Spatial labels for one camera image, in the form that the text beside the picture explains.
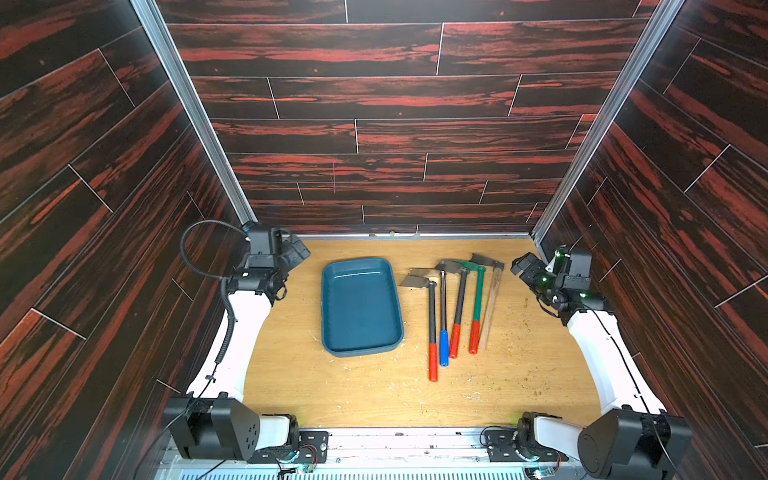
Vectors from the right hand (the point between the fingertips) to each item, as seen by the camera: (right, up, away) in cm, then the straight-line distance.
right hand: (531, 269), depth 81 cm
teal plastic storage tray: (-49, -13, +19) cm, 54 cm away
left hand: (-65, +5, -2) cm, 66 cm away
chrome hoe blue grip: (-22, -21, +12) cm, 32 cm away
